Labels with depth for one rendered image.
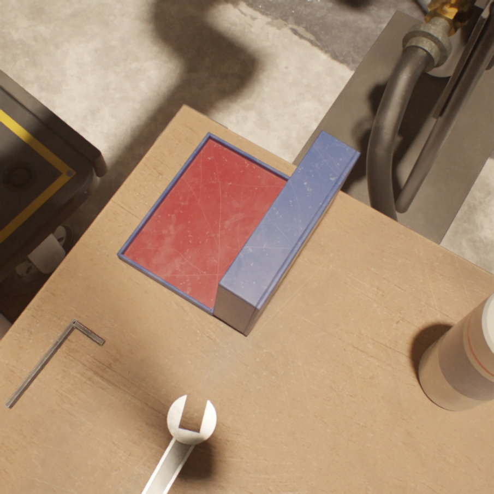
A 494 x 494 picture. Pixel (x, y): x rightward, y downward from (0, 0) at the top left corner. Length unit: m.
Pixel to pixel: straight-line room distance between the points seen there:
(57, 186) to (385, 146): 0.41
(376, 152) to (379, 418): 0.32
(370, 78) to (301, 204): 0.82
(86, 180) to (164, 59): 0.54
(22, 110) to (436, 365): 0.63
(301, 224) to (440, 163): 0.76
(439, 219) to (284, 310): 0.63
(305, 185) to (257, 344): 0.16
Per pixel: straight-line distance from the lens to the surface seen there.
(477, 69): 0.84
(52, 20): 1.45
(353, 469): 0.60
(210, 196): 0.66
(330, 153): 0.55
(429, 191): 1.22
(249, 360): 0.61
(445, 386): 0.57
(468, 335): 0.49
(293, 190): 0.53
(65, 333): 0.63
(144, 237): 0.64
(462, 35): 0.98
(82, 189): 0.86
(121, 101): 1.30
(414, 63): 0.79
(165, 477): 0.59
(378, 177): 0.79
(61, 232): 1.10
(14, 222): 0.86
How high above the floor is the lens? 1.06
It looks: 69 degrees down
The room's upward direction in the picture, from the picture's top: straight up
